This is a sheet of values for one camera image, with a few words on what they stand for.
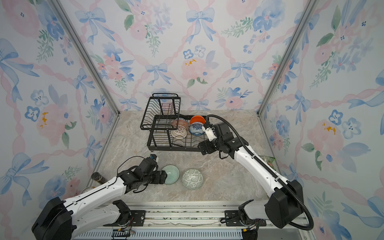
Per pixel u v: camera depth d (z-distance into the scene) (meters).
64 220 0.40
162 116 1.09
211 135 0.72
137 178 0.63
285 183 0.41
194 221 0.74
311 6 0.68
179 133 1.03
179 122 1.09
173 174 0.87
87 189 0.74
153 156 0.77
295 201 0.41
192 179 0.86
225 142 0.60
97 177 0.78
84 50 0.84
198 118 1.06
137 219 0.74
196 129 1.07
